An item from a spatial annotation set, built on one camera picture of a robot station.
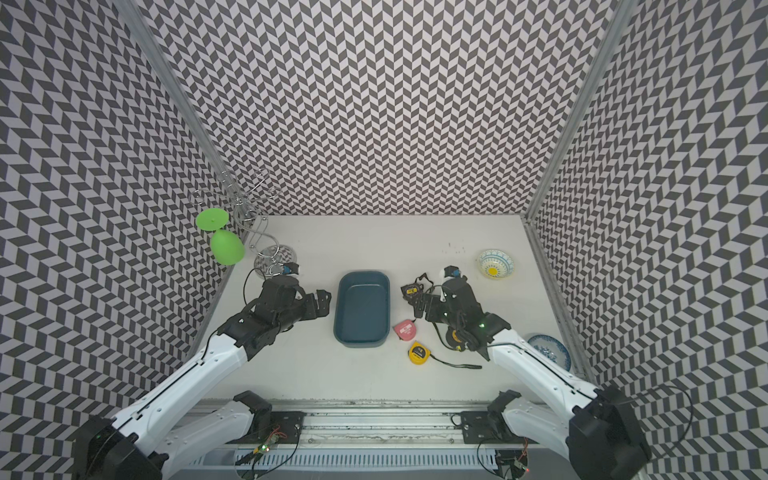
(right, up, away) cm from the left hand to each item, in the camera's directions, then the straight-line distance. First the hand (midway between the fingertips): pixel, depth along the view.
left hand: (315, 300), depth 81 cm
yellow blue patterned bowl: (+57, +8, +21) cm, 61 cm away
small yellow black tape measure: (+39, -12, +3) cm, 41 cm away
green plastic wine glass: (-24, +14, 0) cm, 28 cm away
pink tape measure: (+25, -10, +6) cm, 28 cm away
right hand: (+31, -2, +2) cm, 31 cm away
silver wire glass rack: (-19, +30, 0) cm, 35 cm away
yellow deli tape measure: (+29, -16, +1) cm, 33 cm away
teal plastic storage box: (+12, -5, +12) cm, 17 cm away
